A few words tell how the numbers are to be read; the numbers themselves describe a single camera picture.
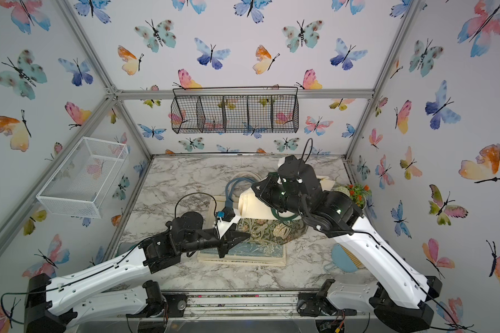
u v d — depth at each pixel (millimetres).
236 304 755
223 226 563
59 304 402
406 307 380
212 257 841
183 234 501
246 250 845
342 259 860
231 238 591
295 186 410
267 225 645
